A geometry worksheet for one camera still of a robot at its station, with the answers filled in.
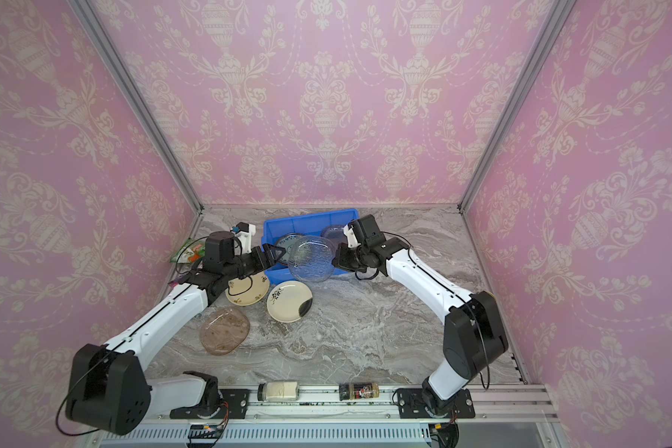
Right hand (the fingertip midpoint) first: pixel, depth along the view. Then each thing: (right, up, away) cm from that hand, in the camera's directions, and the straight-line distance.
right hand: (332, 261), depth 83 cm
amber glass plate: (0, +8, +20) cm, 21 cm away
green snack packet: (-54, +1, +20) cm, 58 cm away
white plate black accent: (-15, -15, +9) cm, 23 cm away
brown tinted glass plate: (-35, -22, +4) cm, 41 cm away
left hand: (-15, +2, -1) cm, 15 cm away
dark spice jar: (+7, -33, -10) cm, 35 cm away
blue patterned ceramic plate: (-11, +4, +1) cm, 12 cm away
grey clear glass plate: (-7, 0, +2) cm, 7 cm away
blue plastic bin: (-10, +11, +25) cm, 30 cm away
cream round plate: (-22, -7, -10) cm, 25 cm away
